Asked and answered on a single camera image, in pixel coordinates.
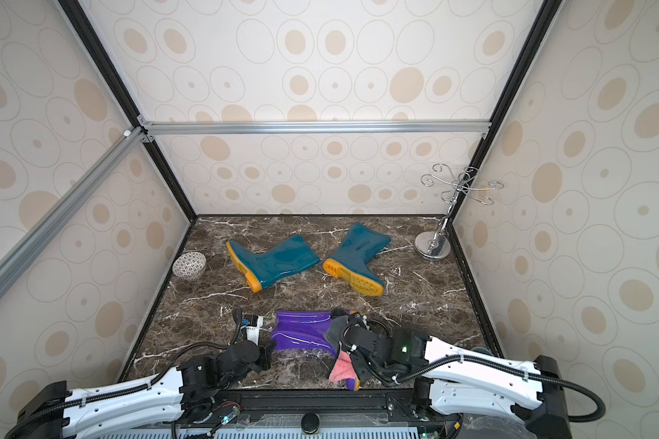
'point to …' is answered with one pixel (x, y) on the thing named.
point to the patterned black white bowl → (189, 263)
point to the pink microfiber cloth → (343, 368)
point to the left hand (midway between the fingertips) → (285, 346)
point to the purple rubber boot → (325, 330)
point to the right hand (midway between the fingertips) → (363, 360)
